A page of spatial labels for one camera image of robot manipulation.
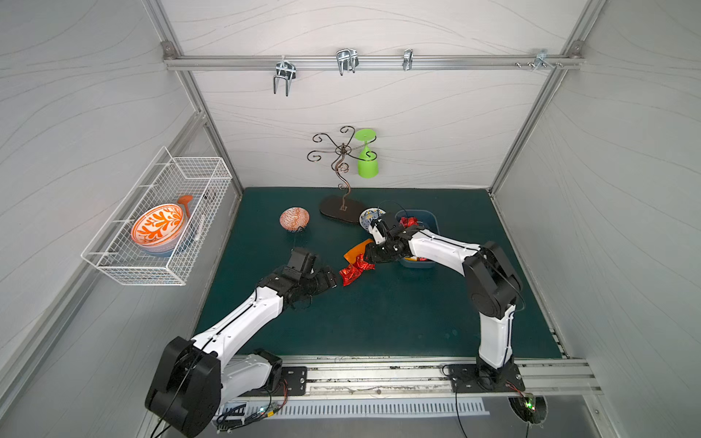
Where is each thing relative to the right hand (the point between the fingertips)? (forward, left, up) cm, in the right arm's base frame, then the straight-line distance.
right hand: (369, 255), depth 94 cm
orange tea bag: (+4, +3, -2) cm, 6 cm away
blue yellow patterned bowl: (+19, +1, -1) cm, 19 cm away
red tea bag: (+16, -15, -1) cm, 22 cm away
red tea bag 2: (-5, +5, -2) cm, 7 cm away
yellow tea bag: (-1, -15, 0) cm, 15 cm away
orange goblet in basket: (-1, +52, +28) cm, 59 cm away
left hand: (-13, +12, +4) cm, 18 cm away
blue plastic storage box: (+18, -23, -1) cm, 29 cm away
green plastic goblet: (+25, +1, +21) cm, 33 cm away
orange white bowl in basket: (-14, +50, +31) cm, 61 cm away
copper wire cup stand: (+24, +15, -1) cm, 28 cm away
